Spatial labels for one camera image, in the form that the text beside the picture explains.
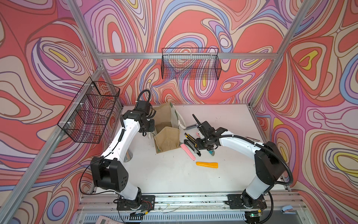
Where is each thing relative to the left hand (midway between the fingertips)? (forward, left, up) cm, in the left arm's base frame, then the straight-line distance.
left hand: (151, 128), depth 83 cm
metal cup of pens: (-12, +15, -14) cm, 24 cm away
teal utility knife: (-8, -39, -17) cm, 43 cm away
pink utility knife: (-7, -23, -17) cm, 29 cm away
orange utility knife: (-16, -35, -18) cm, 43 cm away
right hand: (-8, -30, -13) cm, 34 cm away
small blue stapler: (-40, -73, -17) cm, 85 cm away
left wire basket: (-3, +34, +10) cm, 35 cm away
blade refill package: (+2, -69, -16) cm, 71 cm away
